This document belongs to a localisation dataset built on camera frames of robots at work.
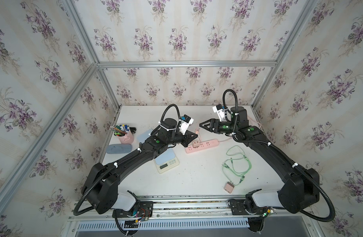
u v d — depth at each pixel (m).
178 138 0.68
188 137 0.66
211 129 0.68
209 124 0.69
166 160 0.88
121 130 0.93
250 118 1.15
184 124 0.67
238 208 0.73
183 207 0.75
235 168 0.89
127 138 0.91
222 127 0.67
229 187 0.79
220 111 0.70
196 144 0.91
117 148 0.92
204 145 0.96
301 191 0.40
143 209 0.73
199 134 0.75
